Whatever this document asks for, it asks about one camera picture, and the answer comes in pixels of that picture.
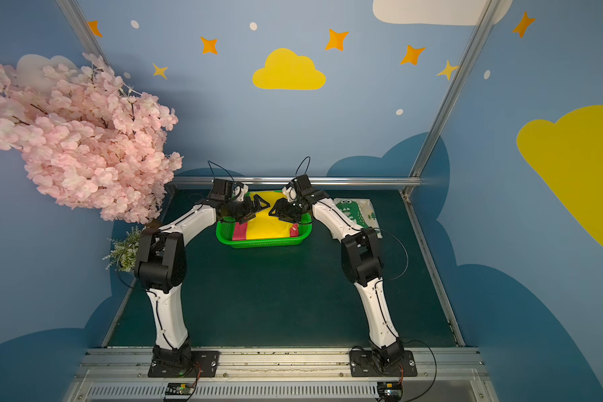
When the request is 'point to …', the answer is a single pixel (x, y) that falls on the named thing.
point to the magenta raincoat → (239, 230)
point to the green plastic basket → (225, 231)
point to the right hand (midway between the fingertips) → (276, 212)
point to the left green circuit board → (179, 389)
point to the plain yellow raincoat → (264, 226)
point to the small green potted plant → (124, 251)
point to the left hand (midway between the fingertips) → (263, 205)
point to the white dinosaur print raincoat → (360, 212)
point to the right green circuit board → (389, 390)
